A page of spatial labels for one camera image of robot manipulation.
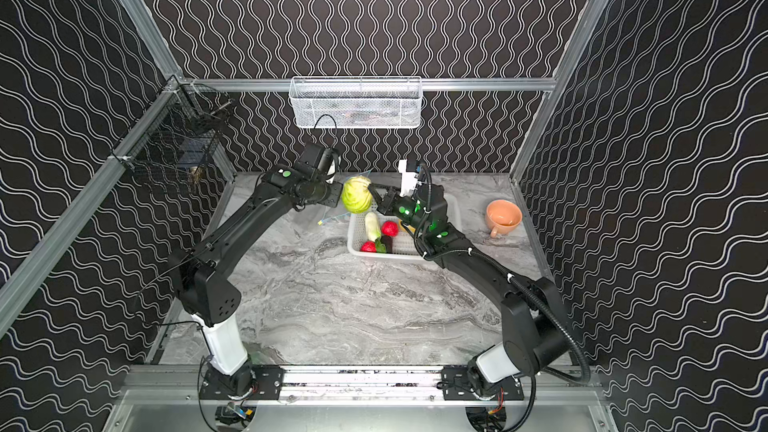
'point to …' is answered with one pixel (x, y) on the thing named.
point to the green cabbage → (357, 194)
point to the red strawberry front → (368, 246)
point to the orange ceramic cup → (502, 217)
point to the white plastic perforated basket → (403, 244)
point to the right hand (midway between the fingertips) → (368, 188)
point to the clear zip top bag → (340, 208)
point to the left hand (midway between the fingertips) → (341, 192)
